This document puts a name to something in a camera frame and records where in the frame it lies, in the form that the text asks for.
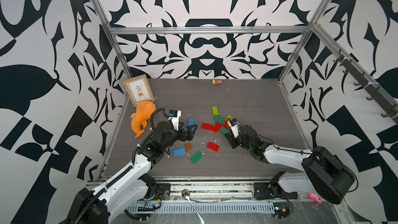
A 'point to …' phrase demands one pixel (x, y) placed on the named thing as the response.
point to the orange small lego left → (188, 146)
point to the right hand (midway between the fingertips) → (226, 131)
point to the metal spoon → (186, 194)
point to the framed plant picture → (138, 89)
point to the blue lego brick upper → (191, 122)
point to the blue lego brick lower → (179, 151)
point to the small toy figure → (216, 81)
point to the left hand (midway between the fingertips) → (188, 121)
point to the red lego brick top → (207, 126)
